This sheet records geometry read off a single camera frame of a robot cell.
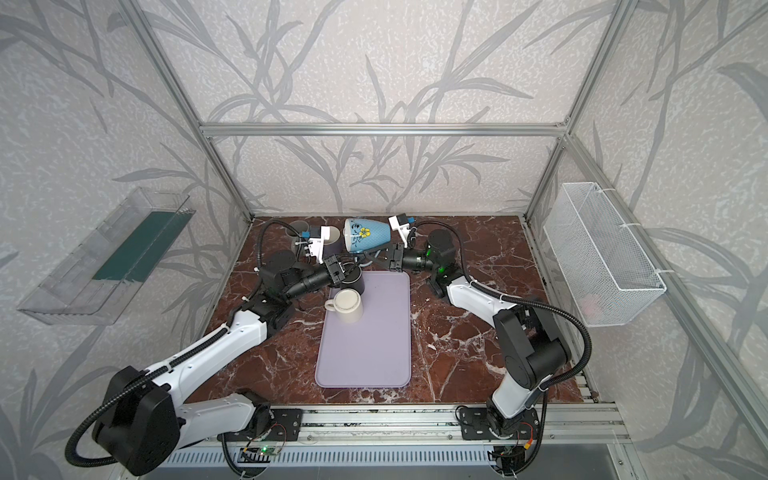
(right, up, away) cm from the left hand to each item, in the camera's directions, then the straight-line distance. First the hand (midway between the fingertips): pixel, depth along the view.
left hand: (367, 252), depth 71 cm
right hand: (0, 0, +3) cm, 3 cm away
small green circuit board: (-24, -48, 0) cm, 53 cm away
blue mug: (-1, +4, -2) cm, 5 cm away
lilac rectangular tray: (+1, -29, +14) cm, 32 cm away
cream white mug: (-8, -16, +16) cm, 24 cm away
